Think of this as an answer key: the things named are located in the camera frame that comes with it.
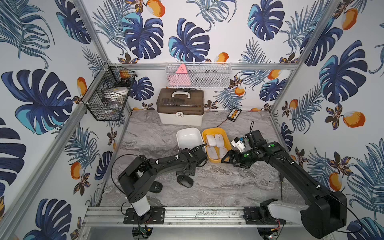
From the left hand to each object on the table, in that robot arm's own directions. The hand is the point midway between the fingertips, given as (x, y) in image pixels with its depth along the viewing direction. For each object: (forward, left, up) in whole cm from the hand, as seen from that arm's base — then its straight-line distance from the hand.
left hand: (187, 170), depth 87 cm
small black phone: (+48, -32, -1) cm, 58 cm away
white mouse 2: (+22, -14, +1) cm, 26 cm away
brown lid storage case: (+36, +7, +16) cm, 40 cm away
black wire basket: (+28, +49, +27) cm, 62 cm away
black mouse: (-10, +16, -1) cm, 19 cm away
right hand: (+1, -21, +12) cm, 25 cm away
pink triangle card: (+44, +7, +32) cm, 55 cm away
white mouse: (+13, -15, -1) cm, 20 cm away
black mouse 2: (-6, 0, -2) cm, 6 cm away
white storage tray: (+24, +1, -2) cm, 24 cm away
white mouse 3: (+23, -20, -1) cm, 30 cm away
